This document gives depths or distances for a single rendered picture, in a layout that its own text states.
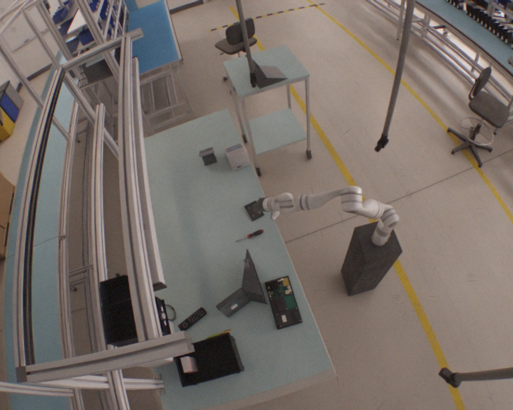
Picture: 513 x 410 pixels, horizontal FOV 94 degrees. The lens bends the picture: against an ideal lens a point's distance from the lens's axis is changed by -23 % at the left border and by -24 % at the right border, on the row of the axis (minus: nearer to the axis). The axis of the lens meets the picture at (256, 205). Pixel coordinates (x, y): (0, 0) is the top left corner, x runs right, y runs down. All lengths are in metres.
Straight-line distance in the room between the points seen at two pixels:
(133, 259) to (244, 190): 1.24
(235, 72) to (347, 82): 2.00
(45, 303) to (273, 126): 2.62
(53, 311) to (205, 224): 1.25
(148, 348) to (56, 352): 1.58
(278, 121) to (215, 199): 1.56
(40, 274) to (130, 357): 1.87
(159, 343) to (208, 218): 1.28
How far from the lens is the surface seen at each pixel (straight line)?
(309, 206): 1.38
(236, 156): 1.94
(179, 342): 0.71
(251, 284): 1.46
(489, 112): 3.52
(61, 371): 0.87
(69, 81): 1.96
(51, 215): 2.75
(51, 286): 2.43
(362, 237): 1.95
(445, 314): 2.91
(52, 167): 3.14
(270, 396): 1.61
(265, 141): 3.10
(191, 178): 2.10
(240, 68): 2.75
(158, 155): 2.35
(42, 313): 2.43
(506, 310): 3.25
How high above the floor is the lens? 2.59
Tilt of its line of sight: 58 degrees down
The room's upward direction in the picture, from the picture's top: 16 degrees counter-clockwise
